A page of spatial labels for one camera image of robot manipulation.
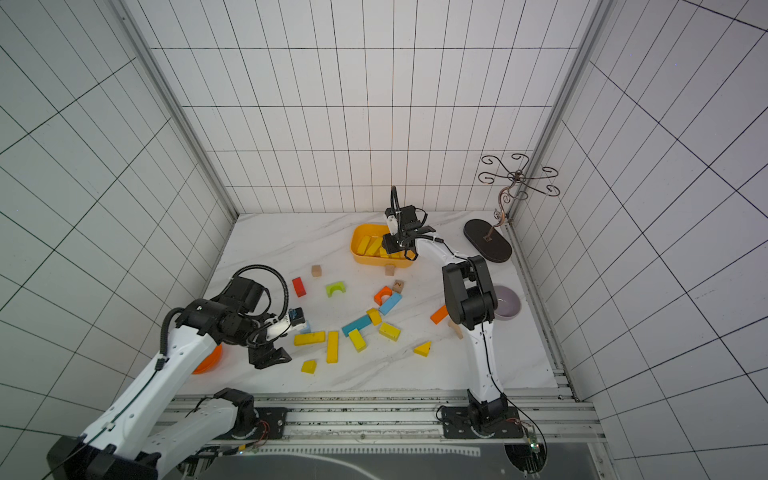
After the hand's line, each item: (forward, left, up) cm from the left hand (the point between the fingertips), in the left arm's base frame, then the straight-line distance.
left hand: (277, 350), depth 73 cm
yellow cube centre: (+15, -24, -11) cm, 30 cm away
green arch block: (+24, -9, -11) cm, 28 cm away
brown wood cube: (+25, -31, -10) cm, 41 cm away
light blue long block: (+20, -29, -12) cm, 37 cm away
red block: (+22, 0, -7) cm, 23 cm away
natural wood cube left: (+31, -3, -10) cm, 33 cm away
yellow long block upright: (+5, -12, -12) cm, 17 cm away
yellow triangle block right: (+4, -38, -11) cm, 40 cm away
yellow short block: (+7, -19, -10) cm, 23 cm away
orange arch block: (+23, -27, -11) cm, 37 cm away
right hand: (+43, -30, -5) cm, 53 cm away
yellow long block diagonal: (+41, -23, -9) cm, 48 cm away
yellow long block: (+43, -19, -11) cm, 48 cm away
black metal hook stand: (+45, -66, -10) cm, 80 cm away
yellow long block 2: (+7, -5, -11) cm, 14 cm away
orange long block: (+16, -44, -12) cm, 48 cm away
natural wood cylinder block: (+11, -49, -10) cm, 51 cm away
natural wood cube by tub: (+32, -28, -12) cm, 45 cm away
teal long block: (+12, -18, -12) cm, 25 cm away
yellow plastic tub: (+50, -23, -11) cm, 56 cm away
